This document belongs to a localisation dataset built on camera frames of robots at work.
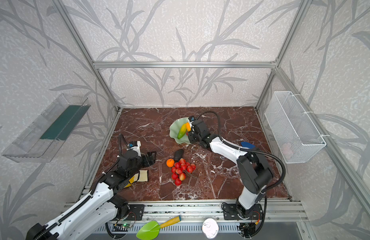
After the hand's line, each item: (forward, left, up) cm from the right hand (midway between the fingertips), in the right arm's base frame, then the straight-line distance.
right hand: (192, 127), depth 91 cm
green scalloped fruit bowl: (+6, +13, -10) cm, 17 cm away
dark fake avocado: (-14, +9, -9) cm, 19 cm away
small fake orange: (-18, +14, -10) cm, 25 cm away
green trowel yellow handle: (-51, +19, -13) cm, 56 cm away
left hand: (-15, +22, 0) cm, 26 cm away
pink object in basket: (-19, -47, +7) cm, 52 cm away
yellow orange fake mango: (-6, +2, +9) cm, 11 cm away
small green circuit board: (-49, +31, -12) cm, 59 cm away
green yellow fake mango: (+4, +8, -10) cm, 13 cm away
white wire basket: (-21, -44, +22) cm, 53 cm away
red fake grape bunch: (-24, +7, -8) cm, 26 cm away
